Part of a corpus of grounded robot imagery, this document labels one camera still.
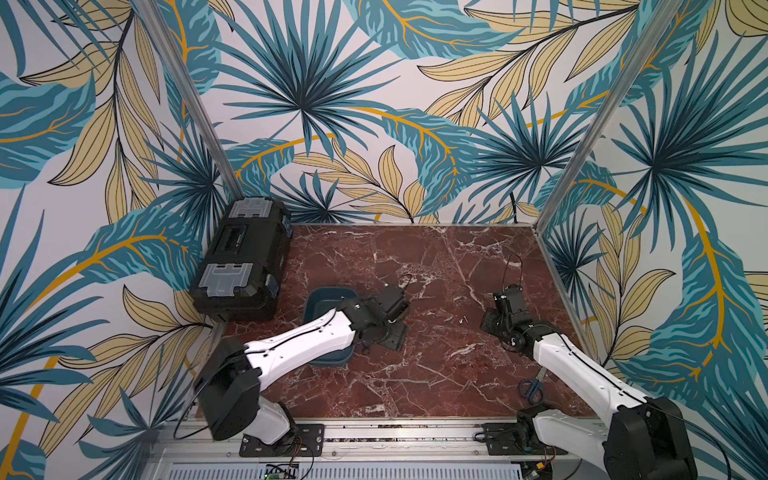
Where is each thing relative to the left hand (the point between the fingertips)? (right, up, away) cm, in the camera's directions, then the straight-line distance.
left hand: (391, 338), depth 80 cm
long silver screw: (+24, +2, +15) cm, 29 cm away
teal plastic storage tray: (-22, +7, +14) cm, 27 cm away
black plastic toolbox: (-42, +16, +4) cm, 46 cm away
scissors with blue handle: (+39, -14, +2) cm, 41 cm away
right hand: (+29, +4, +8) cm, 30 cm away
